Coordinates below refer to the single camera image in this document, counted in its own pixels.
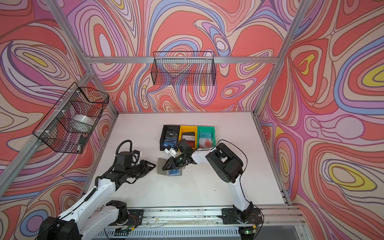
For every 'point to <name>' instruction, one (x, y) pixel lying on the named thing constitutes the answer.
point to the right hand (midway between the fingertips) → (166, 171)
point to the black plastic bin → (168, 128)
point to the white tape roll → (80, 123)
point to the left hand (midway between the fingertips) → (156, 165)
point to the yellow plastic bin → (184, 129)
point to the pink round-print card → (205, 143)
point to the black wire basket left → (53, 128)
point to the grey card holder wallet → (160, 162)
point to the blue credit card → (174, 172)
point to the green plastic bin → (206, 137)
